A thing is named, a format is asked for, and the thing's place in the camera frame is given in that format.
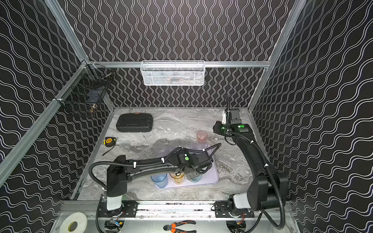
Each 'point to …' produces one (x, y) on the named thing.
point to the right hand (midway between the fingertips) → (217, 126)
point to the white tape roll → (75, 222)
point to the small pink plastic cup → (202, 135)
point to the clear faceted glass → (161, 150)
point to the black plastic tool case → (134, 122)
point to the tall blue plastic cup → (160, 180)
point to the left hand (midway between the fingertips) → (193, 166)
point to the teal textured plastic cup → (196, 179)
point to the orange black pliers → (173, 228)
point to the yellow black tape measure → (109, 141)
